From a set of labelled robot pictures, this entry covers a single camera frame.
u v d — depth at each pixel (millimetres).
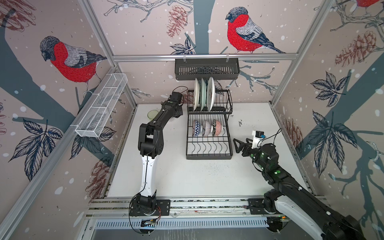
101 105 790
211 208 745
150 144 598
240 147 713
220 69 1067
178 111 812
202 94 775
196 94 781
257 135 685
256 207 742
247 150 698
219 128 928
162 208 728
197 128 928
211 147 947
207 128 947
